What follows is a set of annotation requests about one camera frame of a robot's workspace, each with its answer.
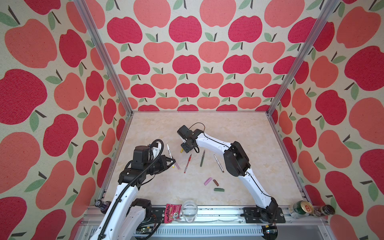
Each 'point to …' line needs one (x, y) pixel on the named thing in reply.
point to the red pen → (189, 160)
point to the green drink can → (302, 207)
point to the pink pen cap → (207, 182)
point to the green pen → (202, 159)
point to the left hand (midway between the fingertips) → (176, 162)
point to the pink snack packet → (172, 212)
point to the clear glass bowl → (190, 210)
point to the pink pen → (177, 165)
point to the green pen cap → (219, 189)
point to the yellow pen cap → (181, 150)
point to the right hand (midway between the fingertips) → (190, 145)
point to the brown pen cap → (216, 182)
